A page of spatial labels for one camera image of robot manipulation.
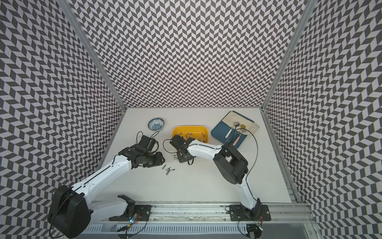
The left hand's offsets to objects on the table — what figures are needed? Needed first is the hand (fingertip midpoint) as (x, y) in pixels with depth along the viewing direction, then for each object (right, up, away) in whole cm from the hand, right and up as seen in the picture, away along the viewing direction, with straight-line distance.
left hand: (161, 162), depth 82 cm
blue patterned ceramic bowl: (-10, +21, +26) cm, 35 cm away
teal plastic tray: (+39, +14, +18) cm, 46 cm away
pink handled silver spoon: (+51, +16, +20) cm, 57 cm away
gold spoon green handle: (+52, +19, +23) cm, 60 cm away
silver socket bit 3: (+5, +2, +9) cm, 11 cm away
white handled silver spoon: (+42, +16, +19) cm, 49 cm away
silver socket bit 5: (+3, -5, +4) cm, 7 cm away
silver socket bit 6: (+5, -6, +4) cm, 9 cm away
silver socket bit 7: (+3, -7, +3) cm, 8 cm away
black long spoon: (+48, +21, +23) cm, 57 cm away
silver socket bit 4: (+1, -4, +5) cm, 6 cm away
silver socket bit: (+15, +14, +20) cm, 29 cm away
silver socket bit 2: (+24, +14, +22) cm, 35 cm away
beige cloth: (+58, +20, +22) cm, 65 cm away
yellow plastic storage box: (+21, +15, +21) cm, 34 cm away
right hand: (+14, 0, +9) cm, 16 cm away
